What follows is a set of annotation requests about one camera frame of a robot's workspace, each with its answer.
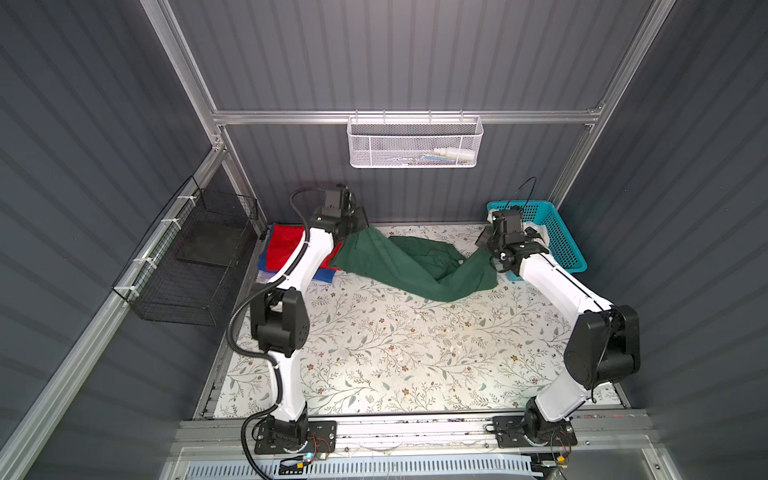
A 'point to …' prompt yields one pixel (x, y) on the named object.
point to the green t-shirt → (414, 268)
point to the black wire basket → (181, 271)
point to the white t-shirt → (541, 231)
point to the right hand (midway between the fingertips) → (490, 236)
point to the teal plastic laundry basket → (564, 251)
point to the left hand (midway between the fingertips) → (364, 216)
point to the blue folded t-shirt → (323, 275)
